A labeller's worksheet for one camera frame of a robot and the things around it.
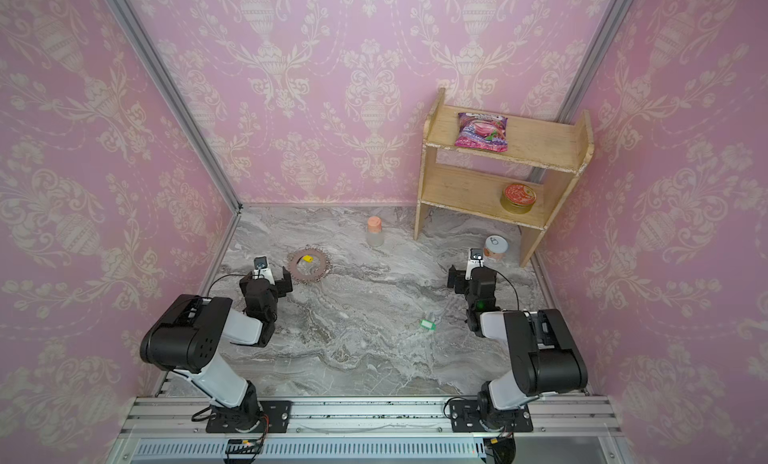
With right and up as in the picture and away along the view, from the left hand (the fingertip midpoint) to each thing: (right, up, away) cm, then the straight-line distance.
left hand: (269, 270), depth 94 cm
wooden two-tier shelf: (+84, +35, +18) cm, 93 cm away
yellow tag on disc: (+9, +3, +12) cm, 15 cm away
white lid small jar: (+75, +8, +9) cm, 76 cm away
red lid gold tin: (+77, +22, -4) cm, 80 cm away
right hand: (+64, +1, 0) cm, 64 cm away
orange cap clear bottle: (+33, +11, +15) cm, 37 cm away
